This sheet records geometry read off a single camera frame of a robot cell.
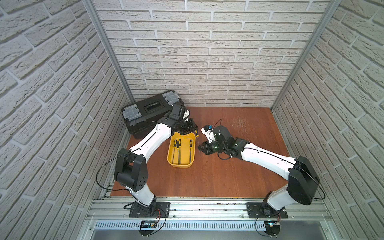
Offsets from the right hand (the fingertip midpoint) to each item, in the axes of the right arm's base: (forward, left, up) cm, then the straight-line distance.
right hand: (200, 147), depth 80 cm
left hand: (+12, -1, +5) cm, 13 cm away
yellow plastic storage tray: (+7, +12, -15) cm, 20 cm away
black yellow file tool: (+9, +16, -14) cm, 24 cm away
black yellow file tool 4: (+6, +1, +2) cm, 7 cm away
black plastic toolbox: (+22, +37, +2) cm, 43 cm away
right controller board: (-37, -33, -17) cm, 52 cm away
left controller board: (-33, +28, -17) cm, 47 cm away
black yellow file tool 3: (+9, +6, -15) cm, 18 cm away
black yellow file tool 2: (+7, +13, -14) cm, 20 cm away
